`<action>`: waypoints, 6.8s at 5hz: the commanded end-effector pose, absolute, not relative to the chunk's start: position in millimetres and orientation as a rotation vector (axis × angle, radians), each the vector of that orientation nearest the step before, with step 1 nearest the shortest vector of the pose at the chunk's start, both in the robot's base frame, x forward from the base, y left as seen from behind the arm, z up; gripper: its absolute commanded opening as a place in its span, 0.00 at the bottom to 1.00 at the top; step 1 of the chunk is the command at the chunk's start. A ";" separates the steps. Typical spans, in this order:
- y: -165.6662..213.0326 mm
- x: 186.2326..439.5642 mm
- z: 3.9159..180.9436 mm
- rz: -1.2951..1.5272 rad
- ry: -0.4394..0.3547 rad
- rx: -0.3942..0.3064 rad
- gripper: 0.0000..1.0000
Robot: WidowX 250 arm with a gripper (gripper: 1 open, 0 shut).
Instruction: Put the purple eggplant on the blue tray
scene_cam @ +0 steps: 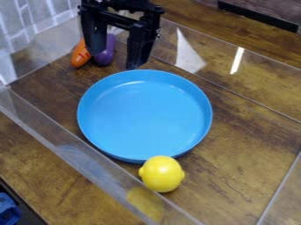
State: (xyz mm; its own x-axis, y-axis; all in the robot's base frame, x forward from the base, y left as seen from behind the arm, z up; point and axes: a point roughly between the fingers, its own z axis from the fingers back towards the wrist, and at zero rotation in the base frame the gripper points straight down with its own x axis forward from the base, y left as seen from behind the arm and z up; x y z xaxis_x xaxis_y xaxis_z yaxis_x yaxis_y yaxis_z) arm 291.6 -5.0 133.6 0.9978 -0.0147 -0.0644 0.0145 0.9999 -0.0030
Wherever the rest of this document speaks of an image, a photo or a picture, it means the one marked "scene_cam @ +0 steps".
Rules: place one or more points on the blue object at corner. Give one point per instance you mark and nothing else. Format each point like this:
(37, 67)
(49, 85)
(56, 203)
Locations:
(10, 212)

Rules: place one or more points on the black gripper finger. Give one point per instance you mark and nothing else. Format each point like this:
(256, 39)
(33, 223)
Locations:
(144, 34)
(94, 32)

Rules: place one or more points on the blue round tray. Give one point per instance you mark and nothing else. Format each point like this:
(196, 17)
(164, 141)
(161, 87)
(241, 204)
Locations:
(145, 113)

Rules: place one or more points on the yellow toy lemon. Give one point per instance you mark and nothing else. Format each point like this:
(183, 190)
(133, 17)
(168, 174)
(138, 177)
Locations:
(163, 174)

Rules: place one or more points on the purple toy eggplant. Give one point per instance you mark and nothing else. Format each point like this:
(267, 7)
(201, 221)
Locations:
(105, 57)

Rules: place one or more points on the orange toy carrot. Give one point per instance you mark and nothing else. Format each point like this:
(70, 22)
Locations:
(81, 55)

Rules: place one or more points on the clear acrylic enclosure wall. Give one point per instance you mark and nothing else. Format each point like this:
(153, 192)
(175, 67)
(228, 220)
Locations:
(243, 172)

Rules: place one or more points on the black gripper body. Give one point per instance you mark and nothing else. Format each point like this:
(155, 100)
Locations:
(121, 13)

